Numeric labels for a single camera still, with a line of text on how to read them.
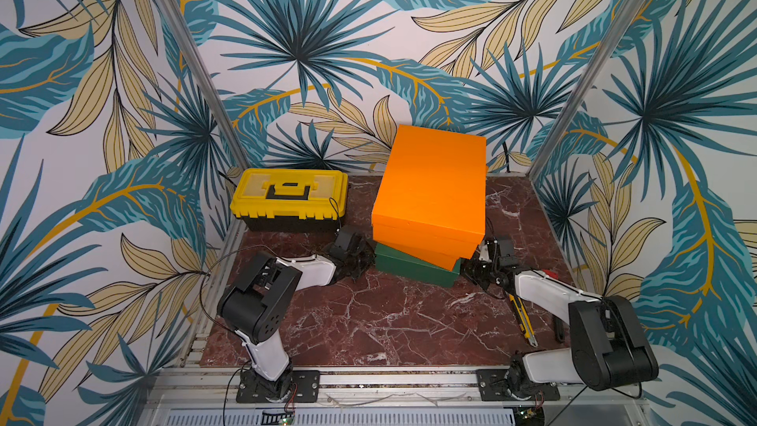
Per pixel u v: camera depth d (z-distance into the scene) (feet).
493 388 2.41
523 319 2.75
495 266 2.34
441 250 2.22
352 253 2.52
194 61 2.76
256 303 1.56
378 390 2.41
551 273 3.04
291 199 2.95
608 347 1.42
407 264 2.77
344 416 2.31
